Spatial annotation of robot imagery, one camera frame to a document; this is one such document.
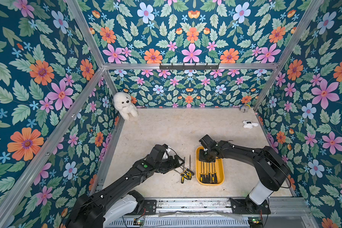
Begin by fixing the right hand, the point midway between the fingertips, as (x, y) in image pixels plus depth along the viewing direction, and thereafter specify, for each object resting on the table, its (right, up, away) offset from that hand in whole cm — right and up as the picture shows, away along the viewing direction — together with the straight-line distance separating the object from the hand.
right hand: (200, 158), depth 90 cm
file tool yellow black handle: (+7, -8, -6) cm, 12 cm away
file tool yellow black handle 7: (-6, -6, -6) cm, 11 cm away
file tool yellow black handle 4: (+2, -8, -6) cm, 10 cm away
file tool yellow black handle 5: (0, -9, -6) cm, 11 cm away
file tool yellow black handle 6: (-11, -8, -6) cm, 15 cm away
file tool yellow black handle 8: (-7, -7, -8) cm, 13 cm away
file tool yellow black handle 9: (-10, -9, -6) cm, 15 cm away
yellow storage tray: (+12, -5, -5) cm, 14 cm away
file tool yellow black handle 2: (+9, -9, -6) cm, 14 cm away
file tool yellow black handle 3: (+5, -9, -8) cm, 13 cm away
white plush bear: (-55, +38, +11) cm, 68 cm away
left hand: (-11, 0, -13) cm, 17 cm away
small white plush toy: (+39, +22, +15) cm, 47 cm away
